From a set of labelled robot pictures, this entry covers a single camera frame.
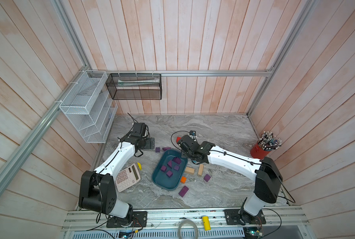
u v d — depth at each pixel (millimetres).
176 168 903
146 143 785
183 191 820
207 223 714
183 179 873
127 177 857
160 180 875
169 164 906
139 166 899
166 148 976
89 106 686
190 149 624
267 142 854
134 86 1060
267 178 438
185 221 715
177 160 917
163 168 883
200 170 902
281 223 687
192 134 746
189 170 882
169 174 862
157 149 1004
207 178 860
